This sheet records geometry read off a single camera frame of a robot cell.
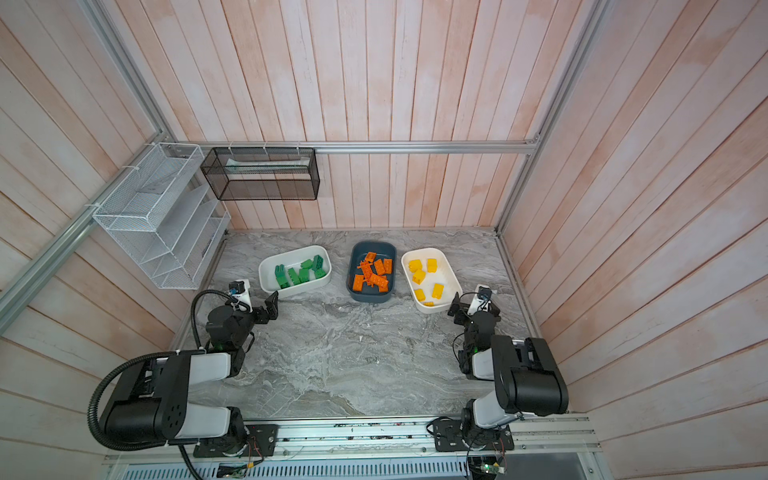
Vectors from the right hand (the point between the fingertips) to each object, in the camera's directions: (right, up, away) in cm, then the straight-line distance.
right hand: (473, 294), depth 91 cm
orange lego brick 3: (-28, +3, +10) cm, 30 cm away
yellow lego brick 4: (-8, 0, +12) cm, 15 cm away
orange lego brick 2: (-29, +8, +16) cm, 34 cm away
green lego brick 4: (-56, +5, +13) cm, 58 cm away
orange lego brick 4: (-37, +3, +13) cm, 39 cm away
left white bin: (-60, +7, +14) cm, 62 cm away
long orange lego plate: (-34, +8, +16) cm, 39 cm away
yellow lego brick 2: (-10, +9, +15) cm, 20 cm away
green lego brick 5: (-51, +6, +12) cm, 52 cm away
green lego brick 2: (-64, +5, +13) cm, 65 cm away
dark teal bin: (-32, +7, +13) cm, 36 cm away
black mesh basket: (-71, +42, +13) cm, 83 cm away
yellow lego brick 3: (-16, -1, +7) cm, 17 cm away
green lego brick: (-60, +5, +13) cm, 62 cm away
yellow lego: (-15, +5, +14) cm, 21 cm away
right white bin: (-10, +3, +14) cm, 17 cm away
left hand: (-65, 0, -1) cm, 65 cm away
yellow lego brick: (-16, +9, +16) cm, 25 cm away
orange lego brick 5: (-33, +12, +17) cm, 39 cm away
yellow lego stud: (-13, -4, +6) cm, 15 cm away
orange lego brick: (-26, +9, +16) cm, 32 cm away
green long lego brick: (-52, +10, +16) cm, 55 cm away
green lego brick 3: (-56, +9, +16) cm, 59 cm away
